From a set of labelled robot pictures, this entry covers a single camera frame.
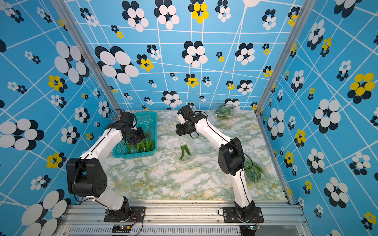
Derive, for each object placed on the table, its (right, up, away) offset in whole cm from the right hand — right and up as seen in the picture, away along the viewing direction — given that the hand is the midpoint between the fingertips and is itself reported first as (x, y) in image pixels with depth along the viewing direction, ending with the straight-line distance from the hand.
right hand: (181, 130), depth 92 cm
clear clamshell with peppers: (+43, -24, -8) cm, 50 cm away
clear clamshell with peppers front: (+2, -12, +6) cm, 14 cm away
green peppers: (-23, -10, +4) cm, 26 cm away
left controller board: (-28, -48, -20) cm, 60 cm away
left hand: (-21, -3, -3) cm, 22 cm away
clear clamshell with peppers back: (+32, +14, +20) cm, 40 cm away
